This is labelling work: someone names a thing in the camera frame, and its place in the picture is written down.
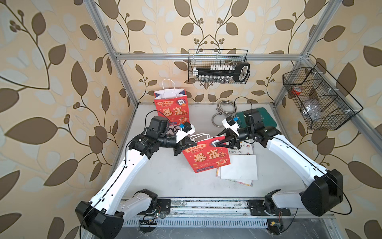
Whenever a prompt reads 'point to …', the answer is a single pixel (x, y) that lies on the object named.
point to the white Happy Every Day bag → (243, 165)
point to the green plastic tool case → (265, 117)
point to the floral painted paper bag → (248, 182)
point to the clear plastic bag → (313, 111)
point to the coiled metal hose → (225, 108)
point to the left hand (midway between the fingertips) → (192, 140)
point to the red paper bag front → (204, 157)
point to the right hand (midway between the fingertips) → (215, 141)
